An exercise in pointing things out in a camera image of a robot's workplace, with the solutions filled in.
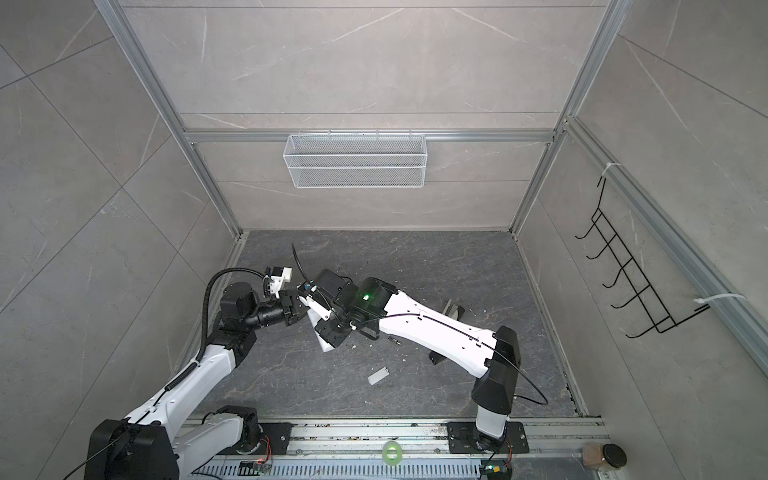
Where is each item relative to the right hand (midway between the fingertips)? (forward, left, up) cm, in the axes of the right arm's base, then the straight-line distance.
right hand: (330, 324), depth 71 cm
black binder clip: (-2, -28, -19) cm, 34 cm away
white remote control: (+1, +3, +1) cm, 4 cm away
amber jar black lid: (-26, -63, -19) cm, 71 cm away
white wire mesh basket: (+57, -4, +9) cm, 57 cm away
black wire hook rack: (-1, -70, +10) cm, 71 cm away
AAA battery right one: (+4, -17, -21) cm, 27 cm away
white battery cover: (-6, -11, -21) cm, 25 cm away
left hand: (+7, +3, +2) cm, 8 cm away
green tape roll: (-24, -14, -22) cm, 35 cm away
